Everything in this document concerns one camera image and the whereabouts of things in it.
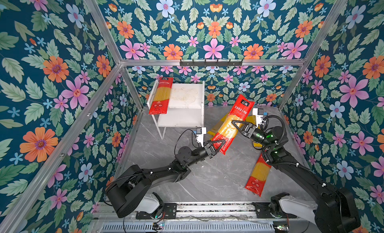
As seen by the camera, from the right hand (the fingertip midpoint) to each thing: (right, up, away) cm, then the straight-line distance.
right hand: (234, 122), depth 67 cm
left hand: (-4, -8, -2) cm, 9 cm away
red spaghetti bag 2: (-2, -4, +1) cm, 4 cm away
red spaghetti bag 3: (+18, -31, +17) cm, 40 cm away
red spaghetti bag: (-35, +10, +7) cm, 37 cm away
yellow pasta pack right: (+8, +1, -1) cm, 8 cm away
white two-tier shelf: (-23, +7, +10) cm, 26 cm away
